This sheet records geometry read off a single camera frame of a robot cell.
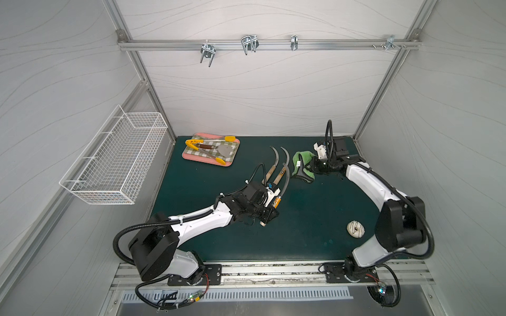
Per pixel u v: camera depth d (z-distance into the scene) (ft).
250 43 2.51
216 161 3.55
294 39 2.35
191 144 3.72
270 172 3.39
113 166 2.26
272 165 3.49
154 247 1.37
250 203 2.06
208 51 2.60
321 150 2.69
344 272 2.39
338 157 2.24
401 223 1.46
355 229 2.71
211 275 2.42
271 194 2.40
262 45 2.57
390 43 2.51
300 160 2.88
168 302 2.28
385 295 2.34
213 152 3.68
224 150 3.74
